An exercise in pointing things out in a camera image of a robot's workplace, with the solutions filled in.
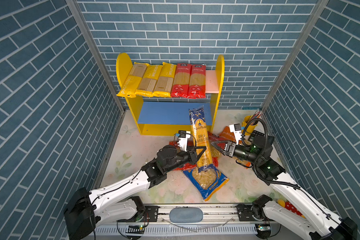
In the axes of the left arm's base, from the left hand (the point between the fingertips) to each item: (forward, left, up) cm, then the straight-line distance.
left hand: (206, 150), depth 66 cm
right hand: (+2, -2, +3) cm, 4 cm away
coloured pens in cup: (+33, -39, -13) cm, 53 cm away
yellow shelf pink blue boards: (+30, +26, -12) cm, 42 cm away
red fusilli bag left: (+1, +7, +4) cm, 8 cm away
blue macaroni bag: (-6, -4, -25) cm, 26 cm away
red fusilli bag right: (-2, -4, +1) cm, 5 cm away
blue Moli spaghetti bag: (+5, +2, +4) cm, 7 cm away
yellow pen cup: (+30, -38, -23) cm, 53 cm away
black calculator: (+25, -43, -28) cm, 57 cm away
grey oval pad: (-21, +9, -26) cm, 35 cm away
